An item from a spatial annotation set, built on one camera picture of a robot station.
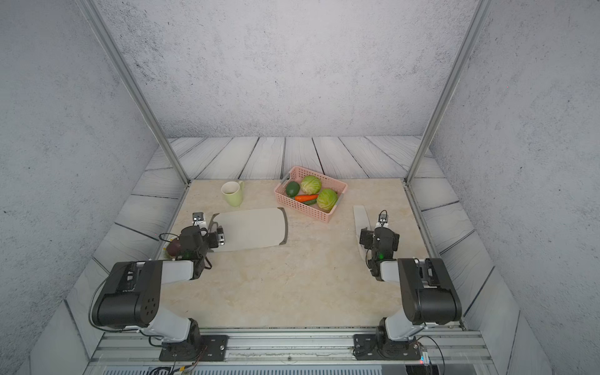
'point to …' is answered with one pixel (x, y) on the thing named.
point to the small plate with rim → (166, 255)
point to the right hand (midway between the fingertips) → (381, 228)
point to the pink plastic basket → (296, 174)
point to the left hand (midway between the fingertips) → (211, 226)
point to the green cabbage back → (310, 184)
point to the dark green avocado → (292, 189)
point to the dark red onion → (173, 247)
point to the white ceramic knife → (361, 221)
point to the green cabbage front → (326, 199)
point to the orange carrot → (300, 198)
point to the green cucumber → (311, 202)
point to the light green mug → (233, 191)
